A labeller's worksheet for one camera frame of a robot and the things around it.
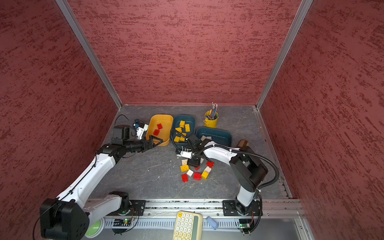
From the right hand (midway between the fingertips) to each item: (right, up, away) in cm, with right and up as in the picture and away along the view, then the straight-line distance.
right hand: (191, 161), depth 89 cm
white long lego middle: (-4, -1, +1) cm, 5 cm away
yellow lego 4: (-4, -4, -1) cm, 6 cm away
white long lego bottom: (+8, +13, +11) cm, 19 cm away
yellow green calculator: (-1, -25, -20) cm, 32 cm away
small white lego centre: (-1, -6, -3) cm, 7 cm away
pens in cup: (+14, +30, +12) cm, 35 cm away
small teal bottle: (-38, +23, +12) cm, 46 cm away
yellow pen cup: (+14, +22, +12) cm, 29 cm away
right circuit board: (+27, -26, -18) cm, 41 cm away
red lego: (-24, +20, +18) cm, 36 cm away
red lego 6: (+3, -4, -1) cm, 6 cm away
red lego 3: (+11, -2, +1) cm, 12 cm away
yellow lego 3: (-7, +12, +11) cm, 17 cm away
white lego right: (+10, -5, -1) cm, 11 cm away
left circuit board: (-34, -26, -17) cm, 46 cm away
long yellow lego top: (-4, +19, +18) cm, 26 cm away
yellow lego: (-8, +22, +18) cm, 29 cm away
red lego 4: (-4, -9, -4) cm, 11 cm away
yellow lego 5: (+8, -6, -6) cm, 12 cm away
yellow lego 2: (-10, +12, +7) cm, 17 cm away
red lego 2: (-26, +16, +15) cm, 34 cm away
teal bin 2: (+18, +14, +15) cm, 27 cm away
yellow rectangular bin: (-19, +24, +22) cm, 37 cm away
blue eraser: (+11, -23, -20) cm, 33 cm away
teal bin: (-3, +26, +19) cm, 32 cm away
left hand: (-17, +11, -11) cm, 23 cm away
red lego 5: (+3, -8, -3) cm, 10 cm away
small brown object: (+35, +9, +8) cm, 37 cm away
